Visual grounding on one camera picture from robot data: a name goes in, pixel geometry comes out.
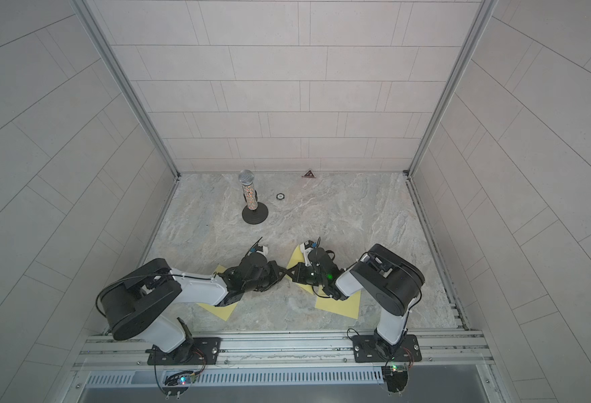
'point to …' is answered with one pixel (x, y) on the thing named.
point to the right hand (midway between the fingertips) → (288, 275)
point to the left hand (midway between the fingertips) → (294, 271)
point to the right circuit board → (395, 377)
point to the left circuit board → (176, 383)
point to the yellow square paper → (299, 257)
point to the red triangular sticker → (309, 174)
